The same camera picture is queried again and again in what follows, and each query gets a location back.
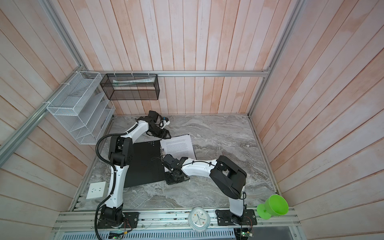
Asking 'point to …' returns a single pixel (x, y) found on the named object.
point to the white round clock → (199, 219)
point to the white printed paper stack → (180, 147)
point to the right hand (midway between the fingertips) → (168, 182)
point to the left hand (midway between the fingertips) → (167, 137)
